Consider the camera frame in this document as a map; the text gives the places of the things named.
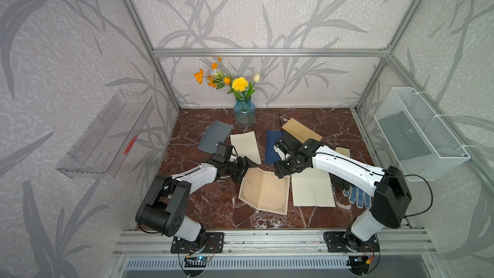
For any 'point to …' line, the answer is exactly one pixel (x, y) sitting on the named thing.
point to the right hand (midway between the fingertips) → (279, 170)
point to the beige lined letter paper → (263, 190)
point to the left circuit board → (198, 261)
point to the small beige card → (343, 150)
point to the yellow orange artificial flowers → (241, 87)
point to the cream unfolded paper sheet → (312, 187)
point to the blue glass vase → (244, 112)
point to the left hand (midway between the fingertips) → (257, 170)
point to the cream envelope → (246, 145)
